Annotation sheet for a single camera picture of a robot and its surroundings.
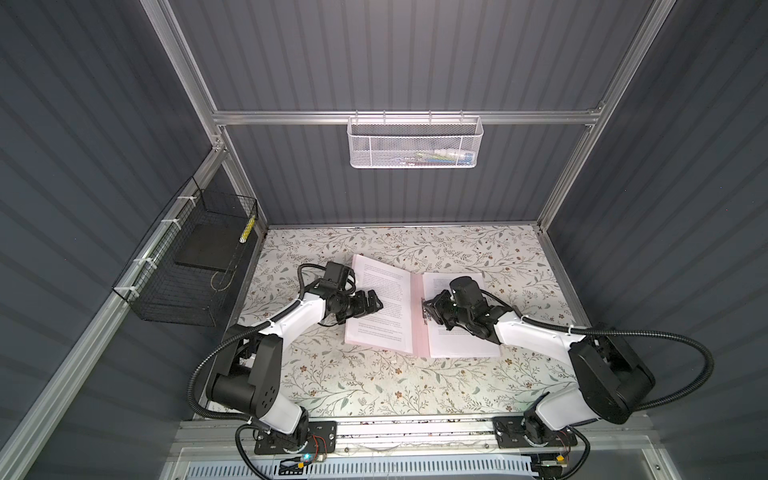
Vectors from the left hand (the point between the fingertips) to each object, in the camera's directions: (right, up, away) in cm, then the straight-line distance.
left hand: (371, 309), depth 89 cm
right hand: (+16, +2, -2) cm, 16 cm away
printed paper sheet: (+5, -6, -2) cm, 8 cm away
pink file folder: (+15, -9, 0) cm, 17 cm away
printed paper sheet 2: (+26, -10, 0) cm, 28 cm away
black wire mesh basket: (-45, +13, -17) cm, 50 cm away
